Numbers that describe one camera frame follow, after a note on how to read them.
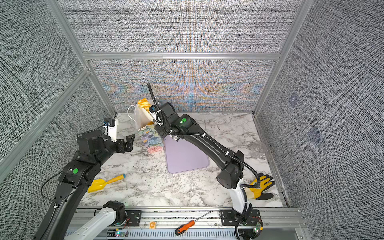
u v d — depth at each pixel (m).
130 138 0.60
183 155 0.95
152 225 0.71
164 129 0.56
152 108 0.65
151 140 0.89
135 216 0.74
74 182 0.42
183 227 0.70
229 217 0.73
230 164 0.47
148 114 0.73
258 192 0.79
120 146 0.59
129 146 0.61
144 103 0.77
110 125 0.55
